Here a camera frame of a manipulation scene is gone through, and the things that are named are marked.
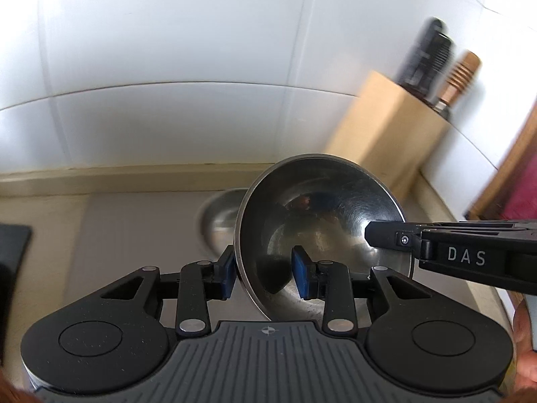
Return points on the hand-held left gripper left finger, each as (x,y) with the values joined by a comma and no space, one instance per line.
(228,275)

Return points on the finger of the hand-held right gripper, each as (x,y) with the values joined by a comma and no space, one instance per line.
(390,235)

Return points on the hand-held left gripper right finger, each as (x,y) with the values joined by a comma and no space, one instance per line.
(300,273)

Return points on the medium stainless steel bowl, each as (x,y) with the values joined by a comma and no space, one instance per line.
(319,218)

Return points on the person's right hand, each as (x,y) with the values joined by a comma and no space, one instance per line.
(522,361)

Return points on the wide stainless steel bowl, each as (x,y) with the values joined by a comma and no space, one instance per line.
(218,218)

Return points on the wooden knife block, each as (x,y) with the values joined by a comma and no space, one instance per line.
(386,134)

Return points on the grey counter mat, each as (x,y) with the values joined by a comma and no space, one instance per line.
(126,239)

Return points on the black glass gas stove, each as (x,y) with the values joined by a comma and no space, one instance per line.
(12,260)

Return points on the wooden window frame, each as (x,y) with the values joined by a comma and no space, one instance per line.
(514,176)

